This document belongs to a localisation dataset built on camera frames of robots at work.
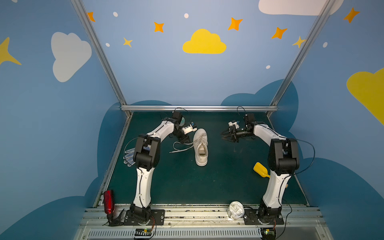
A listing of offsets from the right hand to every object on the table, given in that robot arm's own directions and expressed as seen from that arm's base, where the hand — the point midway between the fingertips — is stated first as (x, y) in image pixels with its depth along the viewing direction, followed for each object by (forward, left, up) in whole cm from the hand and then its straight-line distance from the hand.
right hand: (222, 135), depth 92 cm
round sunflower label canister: (+3, +25, +8) cm, 26 cm away
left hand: (+4, +24, -9) cm, 26 cm away
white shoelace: (-5, +29, -14) cm, 33 cm away
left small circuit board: (-51, +40, -15) cm, 66 cm away
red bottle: (-39, +61, -11) cm, 73 cm away
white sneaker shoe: (-5, +14, -5) cm, 15 cm away
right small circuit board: (-48, -22, -17) cm, 55 cm away
